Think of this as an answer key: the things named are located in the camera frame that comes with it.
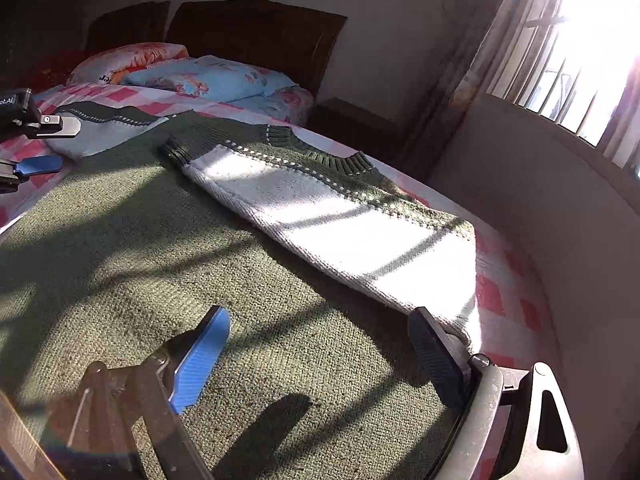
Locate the patterned curtain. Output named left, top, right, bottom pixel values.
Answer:
left=399, top=0, right=547, bottom=181

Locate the dark wooden headboard right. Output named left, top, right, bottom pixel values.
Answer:
left=165, top=0, right=347, bottom=96

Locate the barred window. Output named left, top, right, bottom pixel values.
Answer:
left=487, top=0, right=639, bottom=176

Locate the dark wooden headboard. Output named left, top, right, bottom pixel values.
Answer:
left=85, top=1, right=170, bottom=51
left=165, top=0, right=347, bottom=96

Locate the dark wooden nightstand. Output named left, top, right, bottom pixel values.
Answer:
left=306, top=98, right=400, bottom=164

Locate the blue floral pillow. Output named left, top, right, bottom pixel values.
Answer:
left=119, top=55, right=296, bottom=102

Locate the red white checkered bedsheet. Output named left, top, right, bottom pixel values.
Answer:
left=0, top=82, right=561, bottom=480

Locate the green and white knit sweater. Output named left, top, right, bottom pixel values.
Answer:
left=1, top=133, right=456, bottom=479

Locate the pink floral pillow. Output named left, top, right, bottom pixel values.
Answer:
left=66, top=42, right=189, bottom=86

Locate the dark wooden headboard left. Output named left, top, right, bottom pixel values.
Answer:
left=85, top=1, right=170, bottom=51

